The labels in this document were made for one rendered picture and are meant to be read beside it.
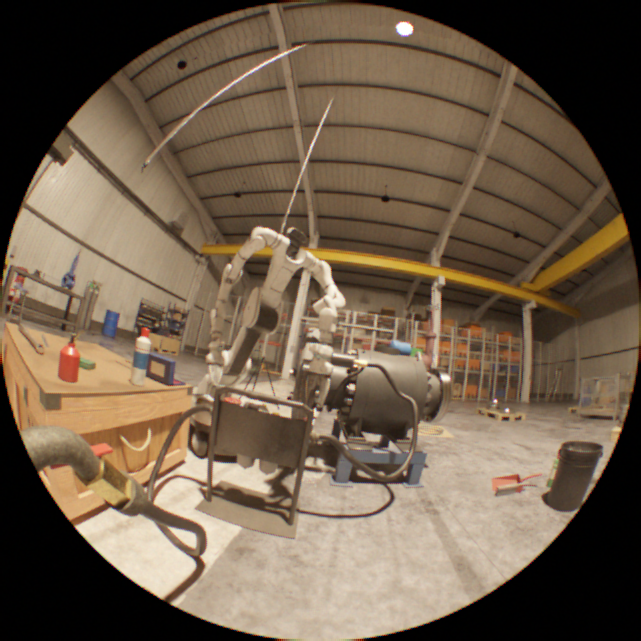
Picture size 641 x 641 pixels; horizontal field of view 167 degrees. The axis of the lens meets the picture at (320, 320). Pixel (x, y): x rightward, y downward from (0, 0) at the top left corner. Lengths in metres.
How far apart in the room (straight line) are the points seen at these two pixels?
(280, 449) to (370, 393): 0.74
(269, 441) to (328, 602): 0.63
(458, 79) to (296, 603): 8.85
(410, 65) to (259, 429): 8.14
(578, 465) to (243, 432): 1.69
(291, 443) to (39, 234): 8.57
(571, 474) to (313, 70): 8.77
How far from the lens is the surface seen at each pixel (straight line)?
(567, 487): 1.60
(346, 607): 0.82
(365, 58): 7.84
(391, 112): 8.17
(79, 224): 9.01
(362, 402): 1.41
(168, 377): 1.07
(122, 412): 0.88
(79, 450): 0.25
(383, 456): 1.42
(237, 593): 0.80
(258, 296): 1.28
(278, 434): 0.85
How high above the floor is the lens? 0.70
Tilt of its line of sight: 12 degrees up
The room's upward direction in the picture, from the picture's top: 10 degrees clockwise
